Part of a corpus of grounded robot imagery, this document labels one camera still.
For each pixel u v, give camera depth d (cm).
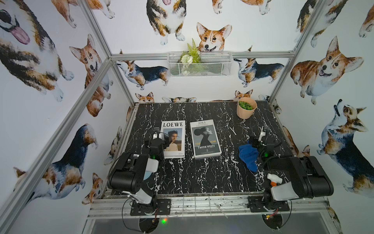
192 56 82
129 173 46
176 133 98
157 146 72
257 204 73
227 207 75
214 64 93
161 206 73
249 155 90
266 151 72
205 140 95
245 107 103
